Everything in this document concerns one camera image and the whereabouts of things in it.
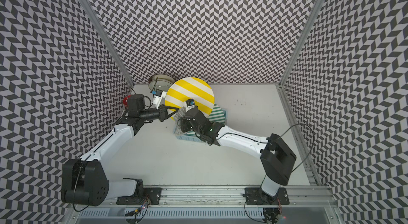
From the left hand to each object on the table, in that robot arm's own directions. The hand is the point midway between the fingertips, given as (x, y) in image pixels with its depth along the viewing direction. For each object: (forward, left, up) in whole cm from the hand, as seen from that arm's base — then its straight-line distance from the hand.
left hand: (177, 111), depth 78 cm
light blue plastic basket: (-6, -6, -16) cm, 18 cm away
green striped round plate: (+2, -20, -8) cm, 22 cm away
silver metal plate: (+31, +16, -10) cm, 36 cm away
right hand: (-3, -3, -4) cm, 6 cm away
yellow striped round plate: (+7, -2, +7) cm, 10 cm away
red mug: (+18, +39, -14) cm, 45 cm away
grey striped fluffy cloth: (-3, -2, +1) cm, 4 cm away
